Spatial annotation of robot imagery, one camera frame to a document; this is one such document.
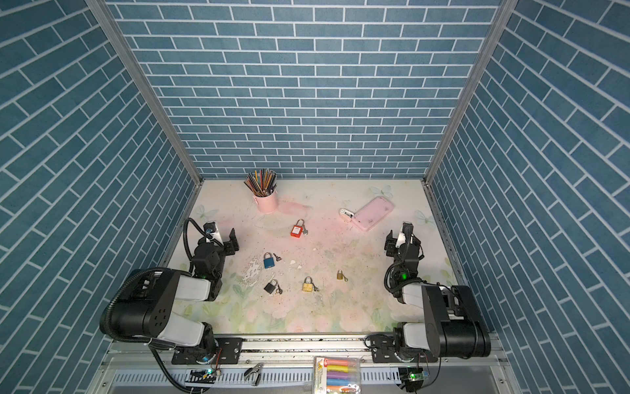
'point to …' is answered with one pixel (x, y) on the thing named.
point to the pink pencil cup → (267, 204)
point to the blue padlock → (268, 263)
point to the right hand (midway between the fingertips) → (402, 230)
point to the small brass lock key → (344, 278)
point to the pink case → (372, 213)
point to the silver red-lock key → (304, 231)
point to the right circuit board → (413, 377)
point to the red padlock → (296, 230)
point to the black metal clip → (257, 373)
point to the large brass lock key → (315, 288)
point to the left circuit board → (203, 376)
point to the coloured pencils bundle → (262, 182)
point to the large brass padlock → (308, 287)
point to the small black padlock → (270, 287)
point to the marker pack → (337, 375)
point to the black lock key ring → (279, 290)
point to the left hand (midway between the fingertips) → (224, 230)
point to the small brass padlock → (340, 275)
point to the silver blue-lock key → (277, 258)
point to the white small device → (346, 213)
